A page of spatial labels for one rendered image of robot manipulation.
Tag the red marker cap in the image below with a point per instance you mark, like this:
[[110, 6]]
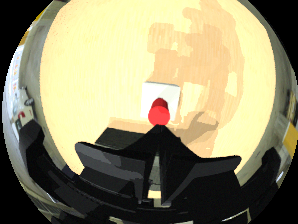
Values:
[[159, 113]]

